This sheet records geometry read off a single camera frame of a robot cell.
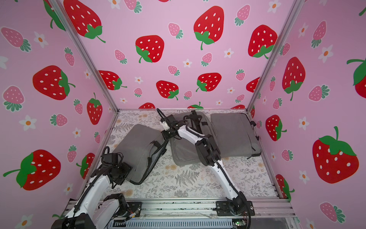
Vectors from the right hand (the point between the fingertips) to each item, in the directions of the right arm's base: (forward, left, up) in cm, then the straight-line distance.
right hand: (160, 138), depth 100 cm
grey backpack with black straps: (-11, -18, +2) cm, 21 cm away
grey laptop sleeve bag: (+5, -53, +1) cm, 53 cm away
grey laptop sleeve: (-13, +9, +6) cm, 16 cm away
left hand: (-24, +14, -1) cm, 28 cm away
